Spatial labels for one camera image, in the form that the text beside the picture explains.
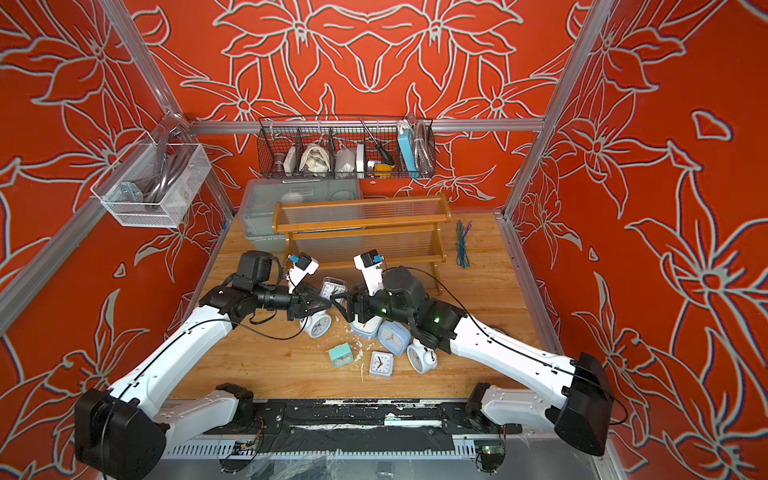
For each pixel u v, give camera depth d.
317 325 0.84
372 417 0.74
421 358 0.75
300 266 0.66
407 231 0.95
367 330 0.85
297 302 0.64
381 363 0.80
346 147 0.97
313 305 0.69
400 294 0.51
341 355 0.79
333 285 0.70
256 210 0.98
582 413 0.38
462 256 1.06
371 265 0.60
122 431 0.38
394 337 0.80
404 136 0.83
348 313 0.60
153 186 0.78
